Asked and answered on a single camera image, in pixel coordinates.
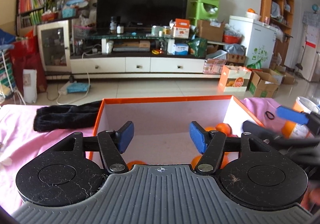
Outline white television stand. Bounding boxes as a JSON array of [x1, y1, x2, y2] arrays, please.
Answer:
[[69, 35, 222, 79]]

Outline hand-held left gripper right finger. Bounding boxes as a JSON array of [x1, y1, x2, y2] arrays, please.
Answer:
[[189, 121, 272, 176]]

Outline white paper bag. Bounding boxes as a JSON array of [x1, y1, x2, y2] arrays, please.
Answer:
[[23, 69, 38, 103]]

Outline orange fruit carton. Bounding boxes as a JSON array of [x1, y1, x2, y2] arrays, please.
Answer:
[[218, 65, 252, 92]]

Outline small white fridge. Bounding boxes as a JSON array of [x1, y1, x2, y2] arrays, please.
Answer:
[[229, 15, 277, 70]]

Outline red plastic basin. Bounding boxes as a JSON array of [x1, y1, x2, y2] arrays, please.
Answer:
[[223, 34, 242, 44]]

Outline pink printed carton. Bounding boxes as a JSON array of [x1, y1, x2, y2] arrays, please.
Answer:
[[203, 59, 226, 74]]

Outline pink plastic basket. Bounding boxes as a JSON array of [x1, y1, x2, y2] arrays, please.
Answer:
[[74, 25, 95, 39]]

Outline white bowl with orange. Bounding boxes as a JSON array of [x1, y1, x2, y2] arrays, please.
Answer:
[[244, 8, 261, 20]]

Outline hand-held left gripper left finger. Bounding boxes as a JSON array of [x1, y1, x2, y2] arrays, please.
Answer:
[[53, 121, 135, 174]]

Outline orange white medicine box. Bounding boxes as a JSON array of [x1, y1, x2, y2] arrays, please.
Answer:
[[172, 19, 190, 38]]

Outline cardboard box with green print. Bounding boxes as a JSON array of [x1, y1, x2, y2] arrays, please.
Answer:
[[249, 71, 281, 98]]

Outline pink flowered blanket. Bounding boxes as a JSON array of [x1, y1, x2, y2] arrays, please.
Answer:
[[0, 97, 313, 214]]

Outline tall wooden shelf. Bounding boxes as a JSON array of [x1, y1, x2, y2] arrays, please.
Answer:
[[260, 0, 296, 64]]

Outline blue flat packet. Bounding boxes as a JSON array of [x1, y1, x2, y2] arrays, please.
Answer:
[[67, 83, 90, 93]]

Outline brown cardboard box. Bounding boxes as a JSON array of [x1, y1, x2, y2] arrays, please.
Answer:
[[197, 20, 225, 42]]

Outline orange white cylindrical container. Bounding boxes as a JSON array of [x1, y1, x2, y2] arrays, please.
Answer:
[[291, 97, 319, 139]]

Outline white plastic basket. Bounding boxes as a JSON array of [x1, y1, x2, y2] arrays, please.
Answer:
[[207, 50, 228, 61]]

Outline wire shopping trolley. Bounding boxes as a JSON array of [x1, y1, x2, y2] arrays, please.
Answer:
[[0, 28, 16, 100]]

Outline teal plastic basket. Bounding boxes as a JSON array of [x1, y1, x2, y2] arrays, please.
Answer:
[[62, 7, 77, 18]]

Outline black knitted cloth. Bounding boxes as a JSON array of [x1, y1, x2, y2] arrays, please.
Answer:
[[34, 100, 103, 132]]

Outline white glass-door cabinet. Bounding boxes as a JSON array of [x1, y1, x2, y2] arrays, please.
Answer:
[[37, 20, 72, 73]]

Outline green stacking bins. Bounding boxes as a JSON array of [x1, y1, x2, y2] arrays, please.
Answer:
[[191, 0, 222, 21]]

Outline red shopping bag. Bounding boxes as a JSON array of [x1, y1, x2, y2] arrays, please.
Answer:
[[10, 35, 48, 94]]

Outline green snack bag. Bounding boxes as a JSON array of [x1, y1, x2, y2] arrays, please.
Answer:
[[188, 38, 208, 58]]

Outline orange cardboard box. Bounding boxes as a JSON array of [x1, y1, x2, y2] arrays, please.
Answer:
[[86, 95, 264, 167]]

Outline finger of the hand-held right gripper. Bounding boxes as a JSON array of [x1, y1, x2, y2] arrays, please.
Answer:
[[275, 106, 320, 134], [242, 120, 283, 144]]

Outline black flat television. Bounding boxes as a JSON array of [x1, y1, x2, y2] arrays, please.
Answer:
[[96, 0, 190, 31]]

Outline white power strip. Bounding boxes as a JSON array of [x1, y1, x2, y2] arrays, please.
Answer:
[[58, 82, 75, 95]]

